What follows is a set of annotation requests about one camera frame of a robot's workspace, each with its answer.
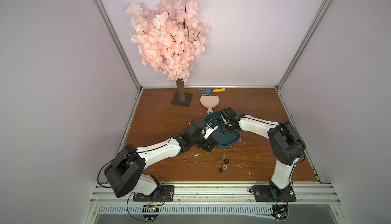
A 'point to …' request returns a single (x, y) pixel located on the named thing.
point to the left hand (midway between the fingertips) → (214, 137)
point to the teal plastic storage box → (223, 140)
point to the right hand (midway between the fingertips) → (226, 125)
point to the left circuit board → (150, 208)
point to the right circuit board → (280, 211)
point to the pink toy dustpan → (210, 102)
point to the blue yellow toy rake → (209, 91)
